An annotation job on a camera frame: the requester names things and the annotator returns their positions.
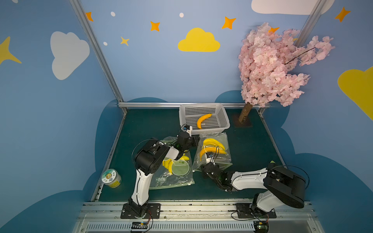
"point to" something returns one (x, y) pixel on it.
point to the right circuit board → (261, 226)
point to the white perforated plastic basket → (216, 124)
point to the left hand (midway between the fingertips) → (201, 136)
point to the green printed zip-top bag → (175, 172)
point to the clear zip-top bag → (223, 159)
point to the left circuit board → (139, 225)
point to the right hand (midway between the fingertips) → (204, 163)
